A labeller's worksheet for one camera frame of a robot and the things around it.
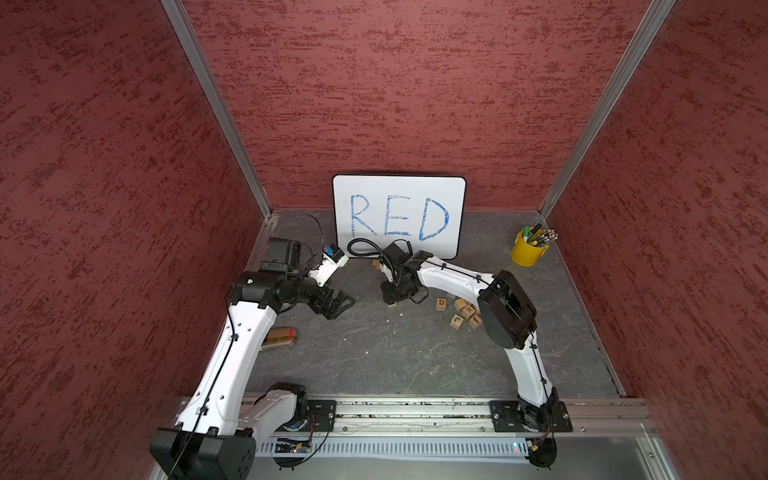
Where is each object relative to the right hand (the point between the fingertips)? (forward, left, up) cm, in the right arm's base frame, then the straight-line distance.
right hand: (392, 301), depth 93 cm
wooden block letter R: (-3, 0, +3) cm, 4 cm away
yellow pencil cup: (+15, -47, +2) cm, 50 cm away
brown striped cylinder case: (-12, +33, +2) cm, 35 cm away
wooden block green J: (-8, -19, +1) cm, 21 cm away
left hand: (-9, +14, +20) cm, 26 cm away
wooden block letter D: (-2, -16, 0) cm, 16 cm away
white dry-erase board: (+22, +6, +19) cm, 29 cm away
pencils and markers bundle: (+15, -48, +11) cm, 52 cm away
